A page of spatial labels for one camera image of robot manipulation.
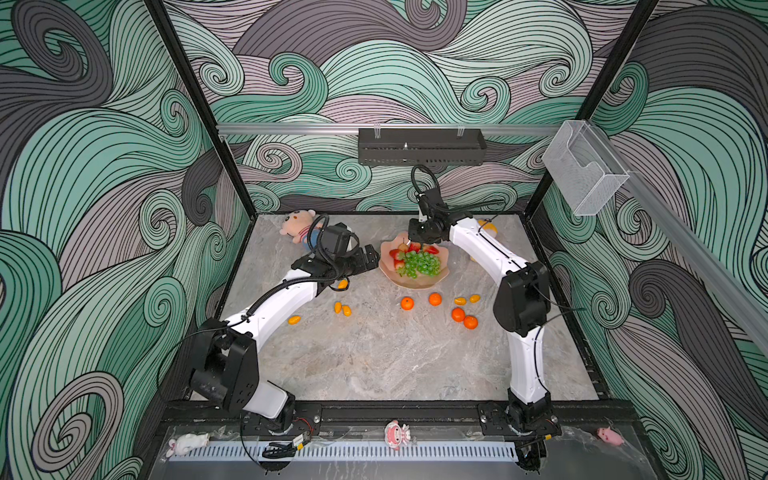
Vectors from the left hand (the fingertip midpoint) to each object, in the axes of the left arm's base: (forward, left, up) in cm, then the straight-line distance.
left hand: (370, 257), depth 84 cm
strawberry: (+8, -9, -14) cm, 19 cm away
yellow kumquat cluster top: (-7, +10, -17) cm, 21 cm away
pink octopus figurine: (-41, -7, -14) cm, 44 cm away
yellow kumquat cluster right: (-8, +7, -17) cm, 20 cm away
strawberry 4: (+15, -15, -13) cm, 25 cm away
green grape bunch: (+8, -16, -14) cm, 23 cm away
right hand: (+12, -14, -3) cm, 19 cm away
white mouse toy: (-44, +42, -15) cm, 63 cm away
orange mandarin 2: (-4, -21, -16) cm, 27 cm away
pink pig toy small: (-40, -59, -15) cm, 73 cm away
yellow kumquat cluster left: (-12, +23, -17) cm, 31 cm away
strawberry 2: (+13, -21, -11) cm, 27 cm away
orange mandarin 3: (-9, -28, -16) cm, 33 cm away
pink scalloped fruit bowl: (+6, -6, -15) cm, 18 cm away
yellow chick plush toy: (+25, -43, -12) cm, 52 cm away
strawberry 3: (+12, -8, -13) cm, 20 cm away
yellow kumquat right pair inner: (-4, -30, -17) cm, 35 cm away
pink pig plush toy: (+21, +28, -10) cm, 36 cm away
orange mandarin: (-6, -12, -16) cm, 21 cm away
